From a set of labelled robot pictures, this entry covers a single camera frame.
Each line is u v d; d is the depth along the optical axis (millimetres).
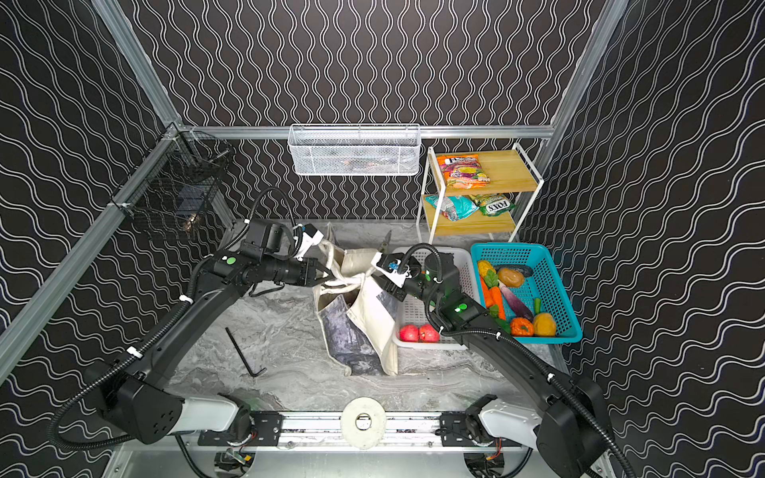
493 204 1004
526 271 1011
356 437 734
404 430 760
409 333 857
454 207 1000
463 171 834
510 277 976
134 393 382
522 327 837
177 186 950
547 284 950
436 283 549
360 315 663
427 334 857
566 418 392
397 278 645
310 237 684
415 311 950
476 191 829
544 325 872
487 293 969
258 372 837
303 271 643
